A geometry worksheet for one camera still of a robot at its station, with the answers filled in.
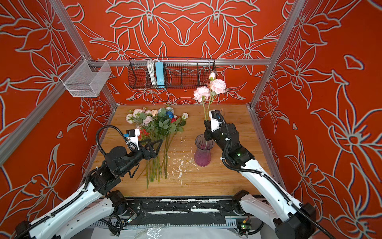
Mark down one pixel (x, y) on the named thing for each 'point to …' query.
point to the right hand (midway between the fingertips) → (203, 119)
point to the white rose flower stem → (179, 123)
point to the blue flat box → (159, 74)
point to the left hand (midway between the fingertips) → (156, 139)
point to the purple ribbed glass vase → (202, 155)
